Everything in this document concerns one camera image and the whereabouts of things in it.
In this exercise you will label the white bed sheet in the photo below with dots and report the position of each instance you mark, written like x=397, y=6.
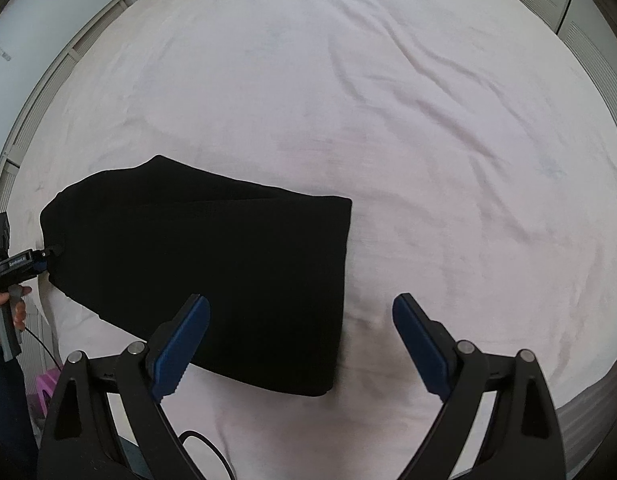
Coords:
x=480, y=159

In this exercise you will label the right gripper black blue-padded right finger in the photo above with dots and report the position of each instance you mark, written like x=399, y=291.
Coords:
x=523, y=438

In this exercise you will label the black pants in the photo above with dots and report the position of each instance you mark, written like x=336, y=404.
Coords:
x=132, y=245

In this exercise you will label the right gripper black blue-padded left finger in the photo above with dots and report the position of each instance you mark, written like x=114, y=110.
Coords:
x=80, y=440

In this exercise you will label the white wardrobe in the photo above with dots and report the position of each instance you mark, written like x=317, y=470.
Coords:
x=589, y=35

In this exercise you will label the pink plastic stool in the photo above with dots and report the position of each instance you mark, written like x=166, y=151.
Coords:
x=40, y=399

